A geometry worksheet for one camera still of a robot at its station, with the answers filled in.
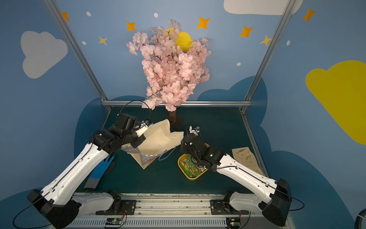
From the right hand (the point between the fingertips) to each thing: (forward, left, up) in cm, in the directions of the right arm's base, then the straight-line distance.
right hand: (185, 140), depth 76 cm
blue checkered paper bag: (+11, +19, -19) cm, 30 cm away
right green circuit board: (-33, -27, -24) cm, 49 cm away
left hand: (+2, +24, +5) cm, 25 cm away
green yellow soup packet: (-4, -1, -20) cm, 21 cm away
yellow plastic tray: (-1, +2, -17) cm, 17 cm away
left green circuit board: (-37, +35, -23) cm, 56 cm away
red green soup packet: (-9, -6, -20) cm, 23 cm away
